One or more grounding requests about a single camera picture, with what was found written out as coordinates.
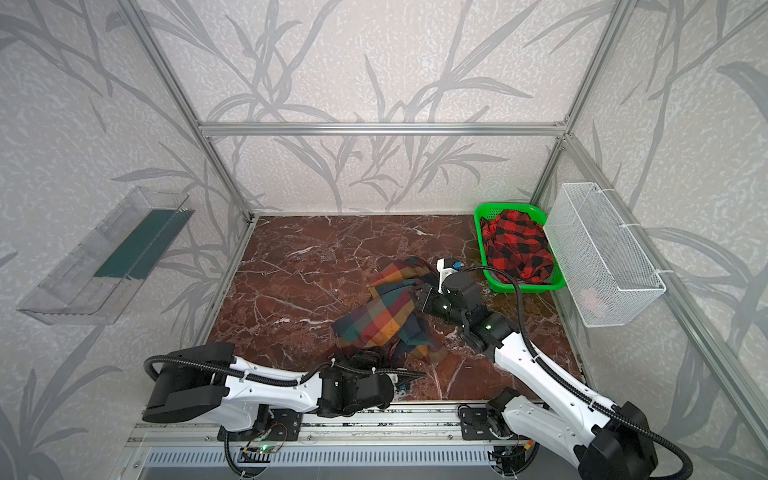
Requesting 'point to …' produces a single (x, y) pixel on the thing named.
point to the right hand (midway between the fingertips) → (413, 282)
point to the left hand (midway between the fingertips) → (380, 349)
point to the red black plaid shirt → (518, 246)
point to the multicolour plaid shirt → (393, 318)
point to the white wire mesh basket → (604, 271)
